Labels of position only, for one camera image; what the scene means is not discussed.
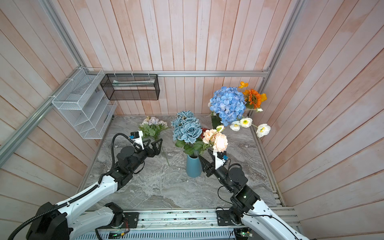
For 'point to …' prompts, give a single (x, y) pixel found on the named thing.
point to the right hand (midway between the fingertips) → (204, 153)
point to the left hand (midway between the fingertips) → (157, 142)
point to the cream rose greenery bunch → (151, 127)
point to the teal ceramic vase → (193, 166)
